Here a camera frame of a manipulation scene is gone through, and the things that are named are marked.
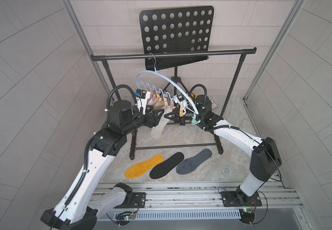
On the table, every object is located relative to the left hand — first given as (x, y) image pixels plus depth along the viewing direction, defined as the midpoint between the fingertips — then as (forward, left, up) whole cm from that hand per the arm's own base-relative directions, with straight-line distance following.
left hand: (161, 108), depth 61 cm
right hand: (+2, -3, -9) cm, 9 cm away
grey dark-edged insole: (-11, -15, -38) cm, 42 cm away
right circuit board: (-35, -42, -38) cm, 66 cm away
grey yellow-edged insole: (-1, +3, -17) cm, 17 cm away
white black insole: (-12, -1, -39) cm, 41 cm away
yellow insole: (-13, +14, -38) cm, 42 cm away
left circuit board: (-36, +17, -37) cm, 54 cm away
